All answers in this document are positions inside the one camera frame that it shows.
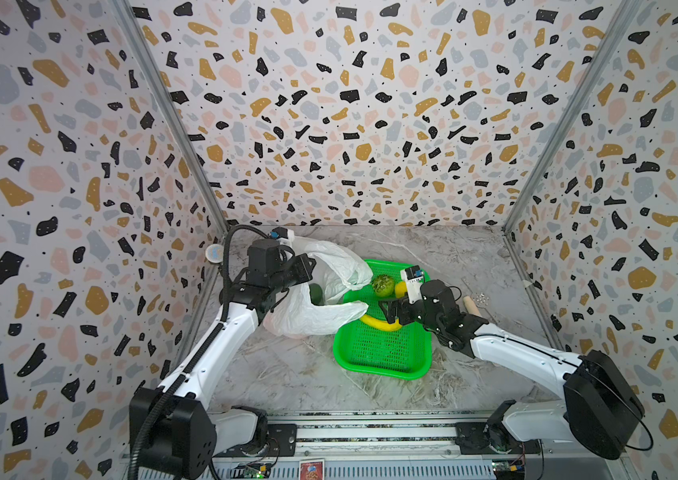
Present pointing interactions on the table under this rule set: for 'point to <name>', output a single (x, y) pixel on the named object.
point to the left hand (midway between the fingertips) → (317, 256)
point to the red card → (312, 469)
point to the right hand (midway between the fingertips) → (388, 293)
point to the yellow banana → (381, 324)
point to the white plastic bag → (294, 313)
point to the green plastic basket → (405, 353)
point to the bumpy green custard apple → (383, 285)
